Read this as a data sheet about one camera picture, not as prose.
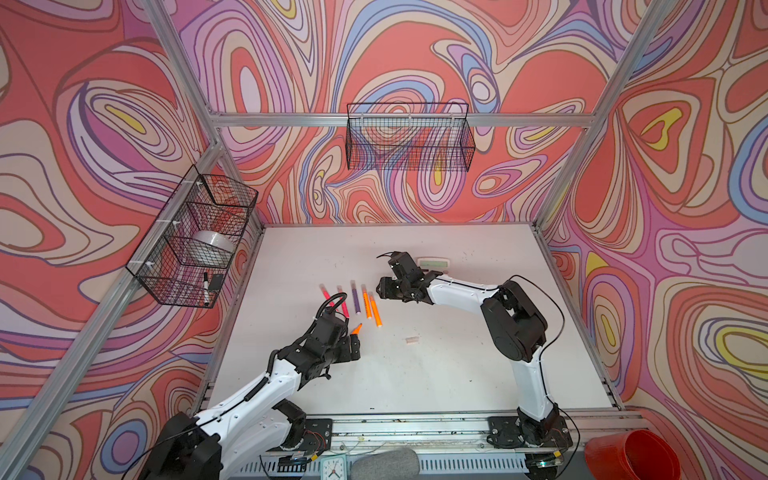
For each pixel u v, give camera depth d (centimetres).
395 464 67
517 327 56
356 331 91
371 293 99
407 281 75
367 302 98
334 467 68
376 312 96
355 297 99
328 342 65
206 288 72
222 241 74
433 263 104
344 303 73
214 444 41
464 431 75
